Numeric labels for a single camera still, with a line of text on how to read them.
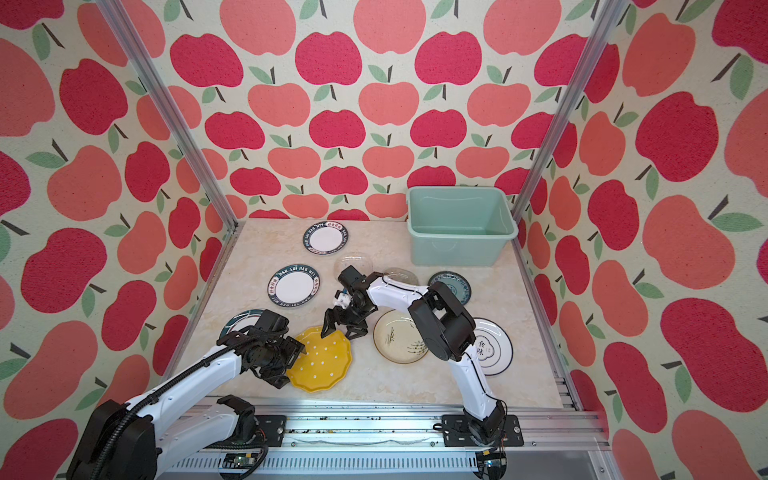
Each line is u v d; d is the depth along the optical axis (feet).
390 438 2.42
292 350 2.51
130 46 2.42
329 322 2.67
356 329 2.74
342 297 2.92
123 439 1.31
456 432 2.40
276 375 2.40
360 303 2.43
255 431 2.39
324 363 2.78
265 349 2.09
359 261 3.61
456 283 3.41
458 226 3.95
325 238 3.83
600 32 2.36
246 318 3.11
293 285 3.42
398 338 2.94
